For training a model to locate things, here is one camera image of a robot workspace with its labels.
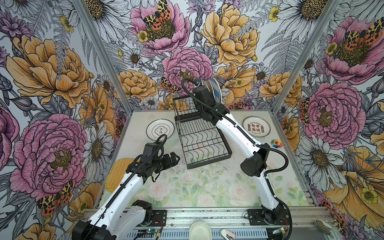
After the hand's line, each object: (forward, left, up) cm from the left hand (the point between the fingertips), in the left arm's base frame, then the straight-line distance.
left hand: (172, 165), depth 81 cm
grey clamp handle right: (-27, -72, -8) cm, 77 cm away
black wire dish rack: (+21, -17, -10) cm, 29 cm away
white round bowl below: (-28, -14, -10) cm, 33 cm away
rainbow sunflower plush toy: (+19, -67, -9) cm, 70 cm away
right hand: (+28, -18, +23) cm, 40 cm away
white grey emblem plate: (+36, +14, -11) cm, 40 cm away
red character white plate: (+35, -58, -11) cm, 69 cm away
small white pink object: (-29, -26, -9) cm, 40 cm away
